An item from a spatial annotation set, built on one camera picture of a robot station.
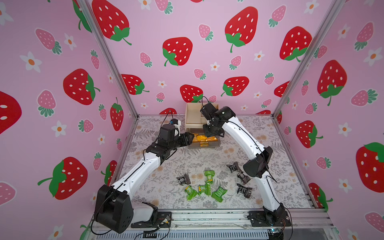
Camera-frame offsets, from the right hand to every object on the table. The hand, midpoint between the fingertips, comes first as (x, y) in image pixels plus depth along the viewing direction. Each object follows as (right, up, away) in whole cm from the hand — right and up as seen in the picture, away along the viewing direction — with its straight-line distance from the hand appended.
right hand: (211, 132), depth 86 cm
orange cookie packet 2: (0, -4, -1) cm, 4 cm away
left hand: (-12, -2, -5) cm, 13 cm away
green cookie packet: (-1, -25, +2) cm, 25 cm away
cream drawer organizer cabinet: (-10, +5, -2) cm, 11 cm away
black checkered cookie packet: (-16, -28, 0) cm, 32 cm away
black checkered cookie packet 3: (+20, -33, -4) cm, 39 cm away
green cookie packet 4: (+3, -35, -4) cm, 35 cm away
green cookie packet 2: (-12, -34, -4) cm, 36 cm away
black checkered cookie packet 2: (+15, -22, +6) cm, 27 cm away
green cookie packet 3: (-3, -32, -3) cm, 33 cm away
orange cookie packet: (-8, -4, 0) cm, 9 cm away
